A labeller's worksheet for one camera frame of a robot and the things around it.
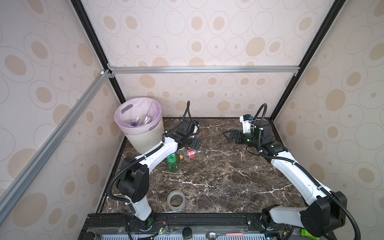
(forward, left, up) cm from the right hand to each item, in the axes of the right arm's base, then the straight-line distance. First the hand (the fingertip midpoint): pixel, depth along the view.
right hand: (230, 132), depth 78 cm
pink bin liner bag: (+21, +56, -6) cm, 60 cm away
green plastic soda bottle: (-6, +33, -22) cm, 40 cm away
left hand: (+3, +17, -8) cm, 19 cm away
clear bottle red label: (0, +22, -20) cm, 30 cm away
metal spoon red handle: (-42, +11, -28) cm, 52 cm away
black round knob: (-42, +22, -15) cm, 50 cm away
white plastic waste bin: (-1, +47, -5) cm, 47 cm away
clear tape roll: (-23, +29, -23) cm, 44 cm away
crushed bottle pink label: (+20, +53, -10) cm, 58 cm away
